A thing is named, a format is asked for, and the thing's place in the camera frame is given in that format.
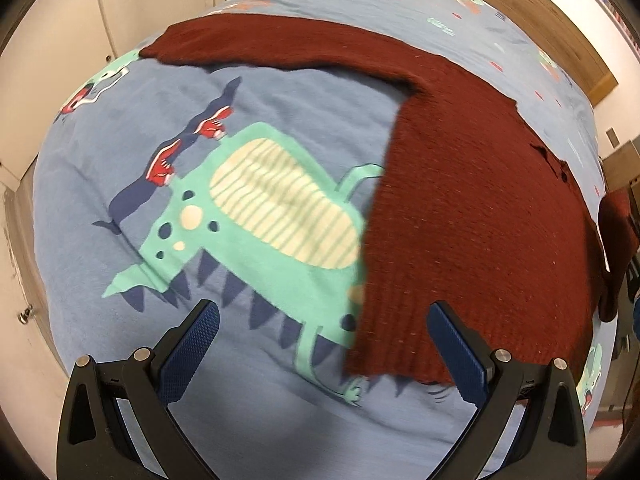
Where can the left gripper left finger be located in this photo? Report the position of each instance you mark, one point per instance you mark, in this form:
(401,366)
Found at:
(93,439)

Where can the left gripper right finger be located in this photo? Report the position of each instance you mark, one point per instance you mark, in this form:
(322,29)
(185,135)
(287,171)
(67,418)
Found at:
(550,442)

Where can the dark red knit sweater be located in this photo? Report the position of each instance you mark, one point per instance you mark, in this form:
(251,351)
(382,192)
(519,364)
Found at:
(472,208)

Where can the blue dinosaur print bedspread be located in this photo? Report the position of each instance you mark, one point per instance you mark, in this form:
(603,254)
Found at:
(325,239)

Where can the wooden bed headboard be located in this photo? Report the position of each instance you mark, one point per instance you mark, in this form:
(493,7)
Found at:
(549,27)

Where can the wall socket plate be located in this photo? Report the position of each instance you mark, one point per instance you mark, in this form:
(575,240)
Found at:
(612,138)

